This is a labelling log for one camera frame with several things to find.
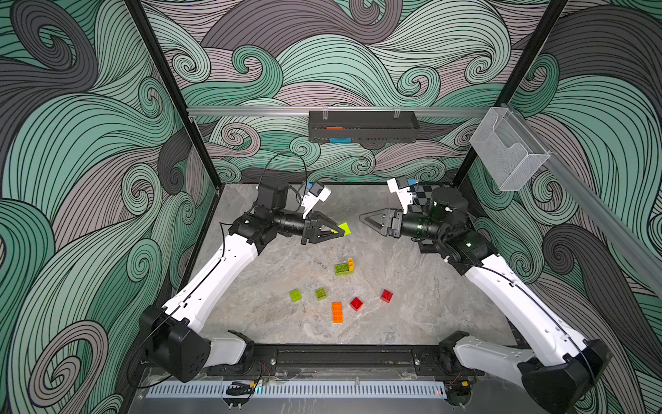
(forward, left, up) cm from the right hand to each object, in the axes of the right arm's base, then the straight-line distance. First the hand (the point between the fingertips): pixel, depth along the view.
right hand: (364, 217), depth 63 cm
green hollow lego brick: (-6, +12, -35) cm, 37 cm away
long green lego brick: (+2, +4, -34) cm, 34 cm away
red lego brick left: (-10, 0, -35) cm, 36 cm away
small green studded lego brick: (-7, +20, -35) cm, 41 cm away
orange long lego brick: (-12, +7, -36) cm, 38 cm away
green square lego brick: (-3, +5, 0) cm, 6 cm away
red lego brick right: (-7, -10, -35) cm, 38 cm away
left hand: (-3, +6, -1) cm, 7 cm away
